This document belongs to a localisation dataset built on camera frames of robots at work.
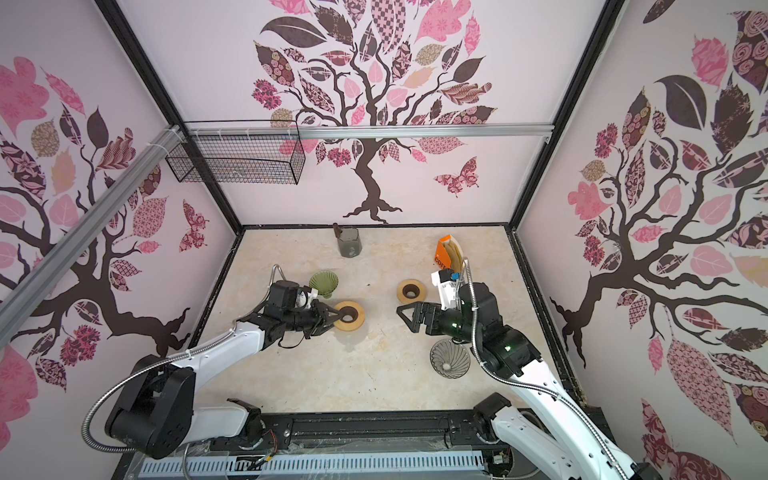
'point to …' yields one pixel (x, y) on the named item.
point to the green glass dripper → (325, 282)
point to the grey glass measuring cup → (349, 241)
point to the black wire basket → (251, 160)
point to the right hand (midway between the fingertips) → (410, 309)
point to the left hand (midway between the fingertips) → (343, 320)
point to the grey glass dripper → (448, 359)
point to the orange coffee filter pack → (449, 254)
